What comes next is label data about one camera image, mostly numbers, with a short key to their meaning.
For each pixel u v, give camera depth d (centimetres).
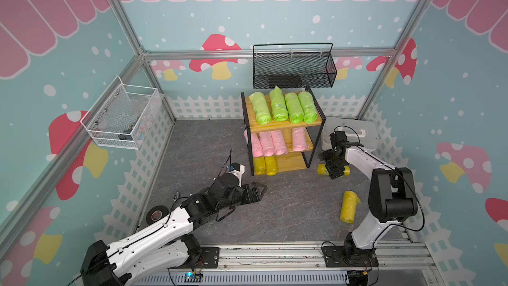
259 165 94
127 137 69
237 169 69
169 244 60
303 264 73
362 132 98
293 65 94
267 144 83
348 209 82
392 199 48
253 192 65
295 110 72
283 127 71
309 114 70
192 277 73
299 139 85
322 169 94
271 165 95
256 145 81
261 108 71
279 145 82
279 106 72
